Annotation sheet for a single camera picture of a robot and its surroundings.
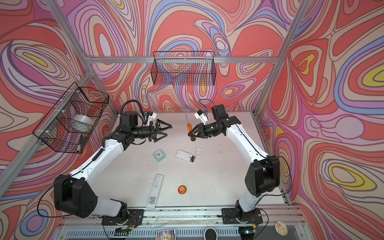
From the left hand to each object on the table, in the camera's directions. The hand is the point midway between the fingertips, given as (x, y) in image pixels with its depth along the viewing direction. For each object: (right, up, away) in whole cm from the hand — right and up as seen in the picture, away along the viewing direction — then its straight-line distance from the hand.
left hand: (169, 129), depth 73 cm
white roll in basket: (-42, +3, -3) cm, 42 cm away
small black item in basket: (-44, -5, +1) cm, 44 cm away
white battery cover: (+15, -15, +26) cm, 33 cm away
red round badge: (+5, -34, +9) cm, 36 cm away
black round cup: (+19, -46, -8) cm, 51 cm away
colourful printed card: (+1, -49, -5) cm, 49 cm away
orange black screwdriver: (+10, +2, +4) cm, 10 cm away
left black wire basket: (-51, 0, -6) cm, 52 cm away
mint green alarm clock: (-10, -17, +20) cm, 28 cm away
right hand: (+11, -5, +3) cm, 12 cm away
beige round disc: (+54, -47, -3) cm, 72 cm away
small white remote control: (+7, -17, +22) cm, 29 cm away
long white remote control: (-10, -35, +8) cm, 37 cm away
